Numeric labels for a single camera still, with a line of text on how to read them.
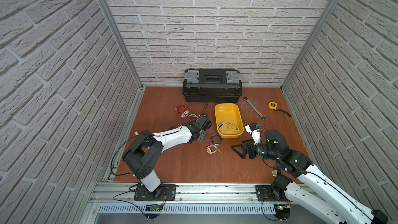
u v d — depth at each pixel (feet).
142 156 1.48
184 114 3.30
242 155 2.04
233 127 3.17
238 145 2.11
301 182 1.70
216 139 3.00
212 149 2.87
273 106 3.49
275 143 1.75
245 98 3.69
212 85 3.21
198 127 2.28
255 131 2.12
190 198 2.38
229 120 3.22
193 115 3.25
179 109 3.42
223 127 3.16
